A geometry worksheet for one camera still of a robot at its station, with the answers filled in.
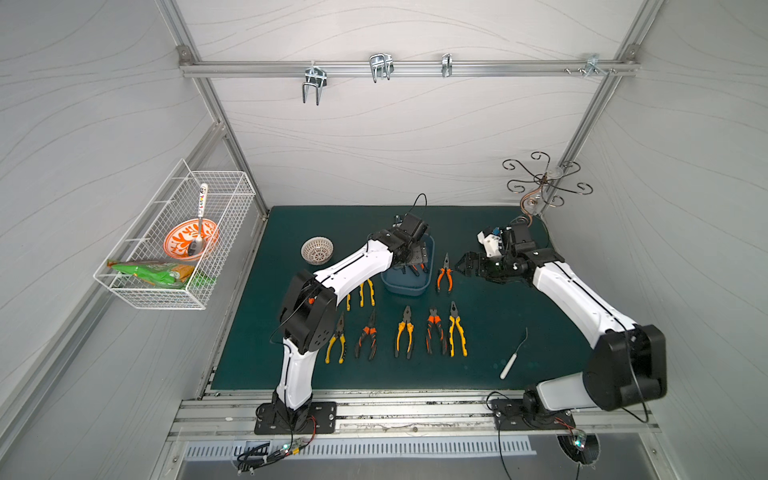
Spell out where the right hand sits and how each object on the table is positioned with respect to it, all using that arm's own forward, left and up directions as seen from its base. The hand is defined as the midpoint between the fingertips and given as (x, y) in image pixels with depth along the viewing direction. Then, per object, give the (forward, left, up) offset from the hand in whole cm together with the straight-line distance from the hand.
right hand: (470, 267), depth 85 cm
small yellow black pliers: (-10, +3, -15) cm, 18 cm away
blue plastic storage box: (+2, +17, -14) cm, 23 cm away
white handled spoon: (-10, +66, +20) cm, 70 cm away
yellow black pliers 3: (-16, +38, -13) cm, 43 cm away
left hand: (+5, +16, -3) cm, 17 cm away
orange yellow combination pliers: (-12, +18, -13) cm, 25 cm away
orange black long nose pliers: (-14, +29, -14) cm, 35 cm away
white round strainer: (+13, +50, -12) cm, 53 cm away
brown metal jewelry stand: (+18, -20, +15) cm, 31 cm away
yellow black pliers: (-2, +33, -14) cm, 36 cm away
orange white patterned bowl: (-8, +71, +20) cm, 74 cm away
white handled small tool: (-21, -12, -15) cm, 28 cm away
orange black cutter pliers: (-10, +10, -15) cm, 21 cm away
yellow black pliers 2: (-7, +37, -14) cm, 40 cm away
